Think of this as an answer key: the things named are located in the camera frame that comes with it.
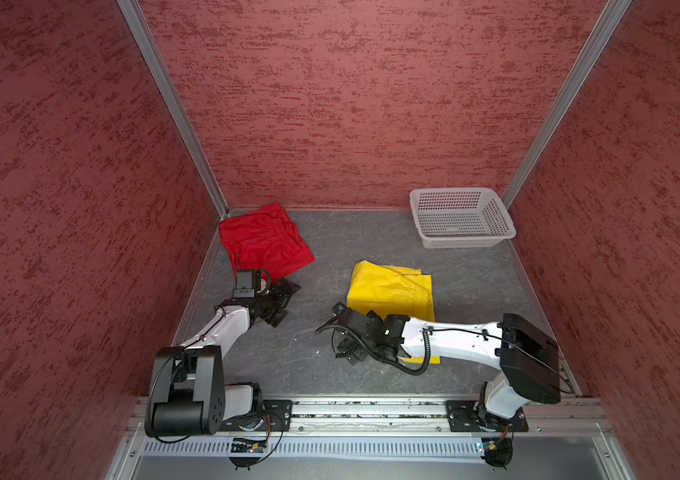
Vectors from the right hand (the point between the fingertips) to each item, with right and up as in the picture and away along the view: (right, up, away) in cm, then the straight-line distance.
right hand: (357, 340), depth 82 cm
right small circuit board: (+32, -22, -10) cm, 41 cm away
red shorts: (-32, +29, +24) cm, 50 cm away
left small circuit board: (-28, -23, -10) cm, 38 cm away
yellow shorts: (+11, +12, +12) cm, 20 cm away
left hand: (-19, +10, +7) cm, 22 cm away
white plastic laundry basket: (+39, +37, +28) cm, 61 cm away
